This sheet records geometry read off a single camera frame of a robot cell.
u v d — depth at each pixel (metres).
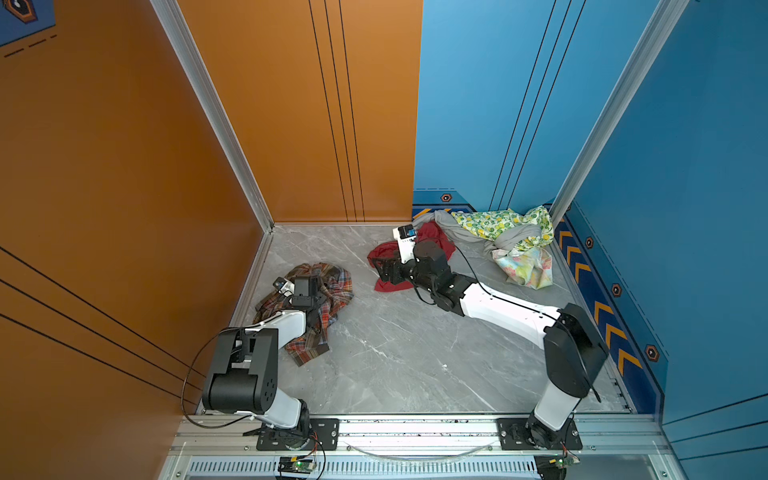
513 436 0.72
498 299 0.55
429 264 0.64
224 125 0.89
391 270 0.72
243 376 0.45
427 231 1.11
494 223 1.12
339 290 0.98
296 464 0.71
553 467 0.70
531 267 0.96
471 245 1.12
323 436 0.74
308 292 0.74
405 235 0.70
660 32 0.72
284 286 0.83
